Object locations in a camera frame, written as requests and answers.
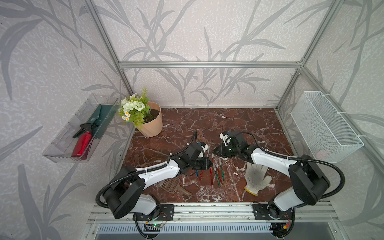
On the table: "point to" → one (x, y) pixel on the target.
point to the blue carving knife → (197, 173)
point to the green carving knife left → (214, 166)
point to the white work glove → (255, 181)
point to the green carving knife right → (222, 169)
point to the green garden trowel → (102, 117)
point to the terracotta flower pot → (153, 123)
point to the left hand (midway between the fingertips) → (213, 165)
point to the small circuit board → (157, 225)
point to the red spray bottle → (84, 135)
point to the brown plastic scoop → (172, 185)
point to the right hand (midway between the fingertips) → (212, 151)
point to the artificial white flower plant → (135, 108)
